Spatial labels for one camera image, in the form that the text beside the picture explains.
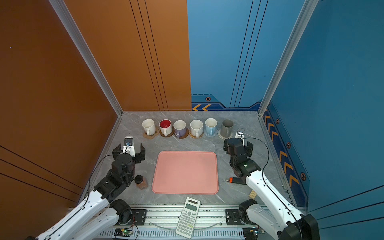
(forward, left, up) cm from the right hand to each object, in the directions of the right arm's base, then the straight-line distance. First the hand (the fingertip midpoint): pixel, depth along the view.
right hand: (236, 141), depth 80 cm
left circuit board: (-39, +57, -20) cm, 72 cm away
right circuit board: (-39, -5, -21) cm, 45 cm away
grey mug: (+16, +2, -9) cm, 18 cm away
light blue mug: (+20, +12, -10) cm, 25 cm away
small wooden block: (-22, -9, -18) cm, 30 cm away
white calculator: (-34, +26, -18) cm, 46 cm away
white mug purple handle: (+22, +33, -13) cm, 42 cm away
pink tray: (-9, +28, -21) cm, 36 cm away
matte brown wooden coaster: (+16, +41, -16) cm, 47 cm away
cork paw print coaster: (+15, +54, -16) cm, 59 cm away
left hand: (-5, +54, +5) cm, 55 cm away
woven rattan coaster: (+15, +23, -16) cm, 32 cm away
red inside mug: (+20, +43, -12) cm, 49 cm away
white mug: (+20, +55, -10) cm, 59 cm away
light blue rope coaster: (+17, +12, -18) cm, 27 cm away
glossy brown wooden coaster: (+17, +30, -18) cm, 38 cm away
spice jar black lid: (-19, +50, -8) cm, 54 cm away
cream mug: (+21, +22, -14) cm, 33 cm away
